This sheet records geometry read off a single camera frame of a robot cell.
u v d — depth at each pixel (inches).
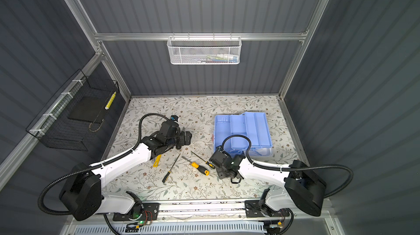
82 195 16.6
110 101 31.7
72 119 28.1
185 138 30.4
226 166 25.3
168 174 33.2
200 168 33.3
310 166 17.5
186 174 33.3
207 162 34.8
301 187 16.5
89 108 30.1
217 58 36.5
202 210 29.7
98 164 17.9
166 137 25.3
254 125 35.9
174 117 30.2
